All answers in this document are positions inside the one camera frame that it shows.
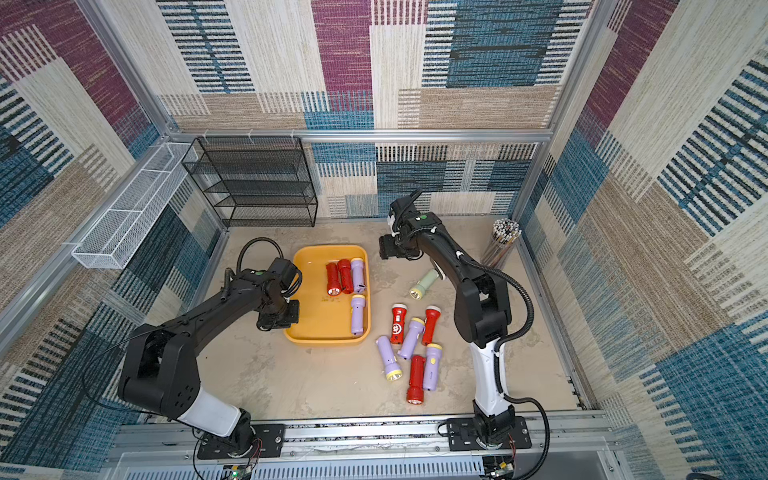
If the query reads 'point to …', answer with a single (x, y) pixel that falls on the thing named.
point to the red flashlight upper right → (432, 313)
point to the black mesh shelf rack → (256, 181)
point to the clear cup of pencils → (504, 235)
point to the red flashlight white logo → (399, 312)
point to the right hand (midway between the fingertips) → (397, 254)
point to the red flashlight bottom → (415, 390)
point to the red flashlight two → (333, 279)
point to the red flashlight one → (345, 270)
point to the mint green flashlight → (417, 292)
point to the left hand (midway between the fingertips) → (292, 323)
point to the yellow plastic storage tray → (323, 319)
